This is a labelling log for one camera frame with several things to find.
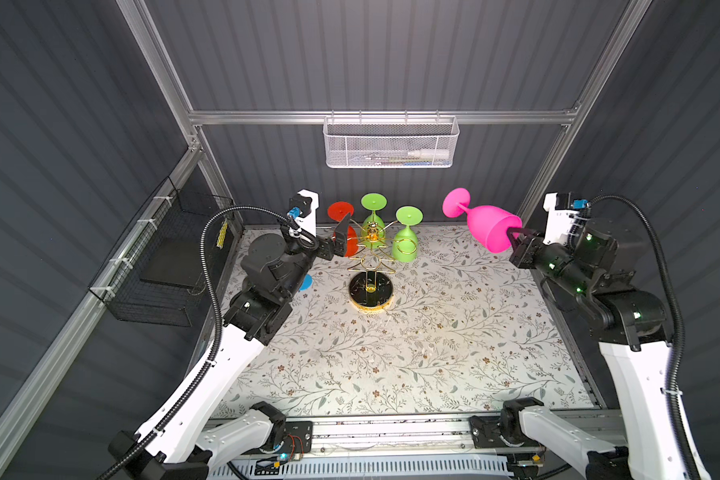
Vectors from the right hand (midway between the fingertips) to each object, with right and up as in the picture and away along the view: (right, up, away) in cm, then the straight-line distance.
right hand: (512, 232), depth 60 cm
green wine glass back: (-28, +3, +17) cm, 33 cm away
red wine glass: (-38, +8, +23) cm, 45 cm away
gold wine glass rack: (-28, -17, +40) cm, 51 cm away
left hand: (-38, +5, 0) cm, 38 cm away
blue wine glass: (-51, -15, +45) cm, 70 cm away
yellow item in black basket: (-70, +1, +22) cm, 73 cm away
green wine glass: (-18, -2, +27) cm, 32 cm away
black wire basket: (-80, -8, +11) cm, 81 cm away
